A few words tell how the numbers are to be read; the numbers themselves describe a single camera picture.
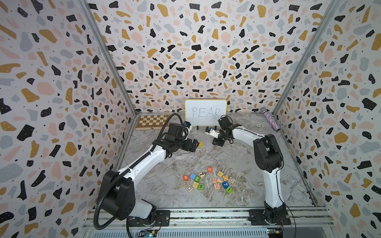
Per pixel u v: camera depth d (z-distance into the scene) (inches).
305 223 30.0
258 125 45.5
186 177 34.3
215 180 33.7
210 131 36.4
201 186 32.6
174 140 25.5
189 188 32.6
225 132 31.2
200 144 39.8
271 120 45.9
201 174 34.5
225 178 34.3
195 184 32.9
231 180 33.7
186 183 32.9
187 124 29.7
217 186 32.9
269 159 22.8
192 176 34.5
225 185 33.1
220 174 34.6
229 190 32.1
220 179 33.7
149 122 44.1
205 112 41.9
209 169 35.4
